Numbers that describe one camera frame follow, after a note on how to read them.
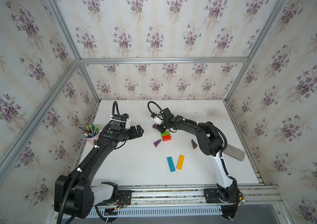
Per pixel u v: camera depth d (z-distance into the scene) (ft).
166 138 3.12
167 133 3.07
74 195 1.25
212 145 1.92
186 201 2.39
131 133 2.35
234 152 2.88
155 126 3.27
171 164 2.79
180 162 2.83
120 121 2.02
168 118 2.68
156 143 3.04
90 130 2.89
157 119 3.03
